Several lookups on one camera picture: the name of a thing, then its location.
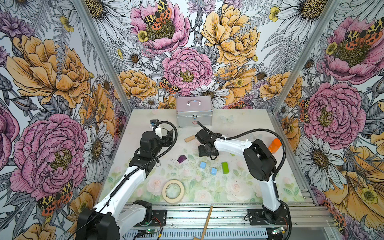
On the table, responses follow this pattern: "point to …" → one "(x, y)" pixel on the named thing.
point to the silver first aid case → (189, 110)
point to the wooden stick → (206, 225)
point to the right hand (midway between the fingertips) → (207, 157)
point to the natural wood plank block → (189, 138)
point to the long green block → (226, 169)
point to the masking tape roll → (175, 200)
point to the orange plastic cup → (274, 145)
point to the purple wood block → (181, 158)
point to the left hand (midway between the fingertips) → (166, 134)
